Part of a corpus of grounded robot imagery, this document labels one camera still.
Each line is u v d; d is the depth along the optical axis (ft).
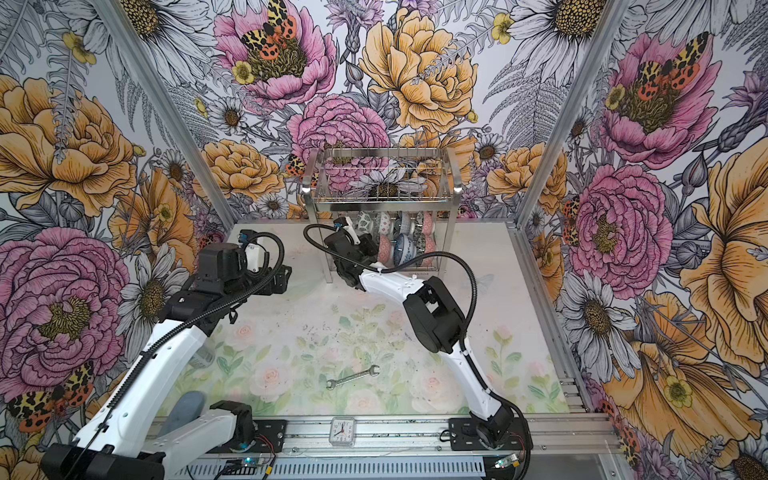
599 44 2.50
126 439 1.27
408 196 3.91
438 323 1.90
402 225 3.45
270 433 2.44
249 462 2.33
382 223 3.45
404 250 3.20
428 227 3.47
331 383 2.70
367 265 2.35
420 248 3.46
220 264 1.82
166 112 2.88
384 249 3.22
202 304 1.65
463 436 2.34
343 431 2.42
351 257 2.28
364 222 3.46
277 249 1.97
